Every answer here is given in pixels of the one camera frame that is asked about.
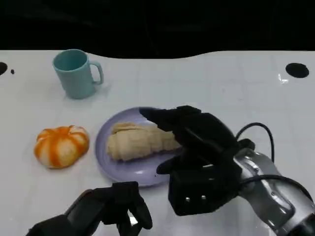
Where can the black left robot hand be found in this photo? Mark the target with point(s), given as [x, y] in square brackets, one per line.
[103, 206]

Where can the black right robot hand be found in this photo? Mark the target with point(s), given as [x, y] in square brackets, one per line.
[206, 137]

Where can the beige towel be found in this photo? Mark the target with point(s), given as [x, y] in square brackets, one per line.
[137, 143]

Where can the lilac plate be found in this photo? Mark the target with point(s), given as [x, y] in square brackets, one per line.
[128, 169]

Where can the orange and white bread roll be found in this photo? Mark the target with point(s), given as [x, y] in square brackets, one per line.
[61, 147]

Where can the black round table grommet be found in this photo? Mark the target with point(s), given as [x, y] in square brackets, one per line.
[297, 70]
[2, 68]

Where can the pale green mug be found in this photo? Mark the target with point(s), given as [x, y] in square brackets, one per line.
[75, 77]

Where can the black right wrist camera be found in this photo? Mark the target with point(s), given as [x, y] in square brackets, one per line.
[197, 194]

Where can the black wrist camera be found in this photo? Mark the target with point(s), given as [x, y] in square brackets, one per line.
[197, 194]
[49, 226]

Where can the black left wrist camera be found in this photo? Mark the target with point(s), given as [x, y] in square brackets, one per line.
[49, 226]

